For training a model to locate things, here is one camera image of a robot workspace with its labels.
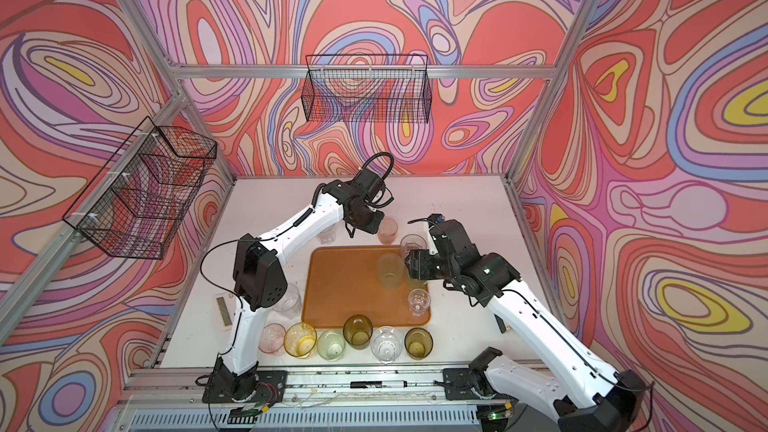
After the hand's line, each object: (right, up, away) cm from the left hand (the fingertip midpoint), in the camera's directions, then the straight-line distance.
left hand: (379, 223), depth 90 cm
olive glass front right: (+11, -32, -10) cm, 35 cm away
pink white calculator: (-43, -24, -7) cm, 50 cm away
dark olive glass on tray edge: (-6, -29, -9) cm, 31 cm away
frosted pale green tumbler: (+3, -13, -4) cm, 14 cm away
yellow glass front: (-22, -31, -10) cm, 39 cm away
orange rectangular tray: (-12, -18, +2) cm, 22 cm away
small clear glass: (+12, -23, -4) cm, 26 cm away
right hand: (+11, -10, -16) cm, 22 cm away
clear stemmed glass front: (+2, -32, -10) cm, 34 cm away
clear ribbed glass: (+10, -7, +3) cm, 12 cm away
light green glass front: (-13, -32, -11) cm, 36 cm away
